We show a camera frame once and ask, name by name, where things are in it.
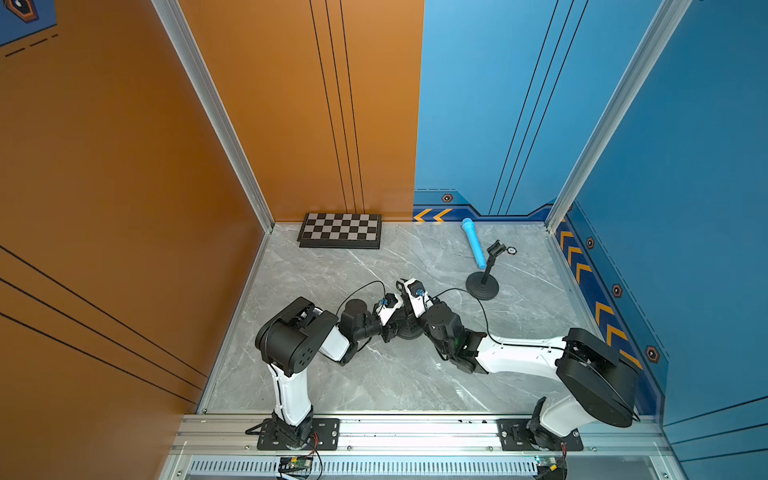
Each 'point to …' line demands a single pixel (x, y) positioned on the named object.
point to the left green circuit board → (294, 463)
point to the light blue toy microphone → (467, 223)
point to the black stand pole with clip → (494, 250)
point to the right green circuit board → (548, 461)
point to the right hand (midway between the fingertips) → (405, 295)
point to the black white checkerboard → (340, 231)
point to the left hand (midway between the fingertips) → (408, 311)
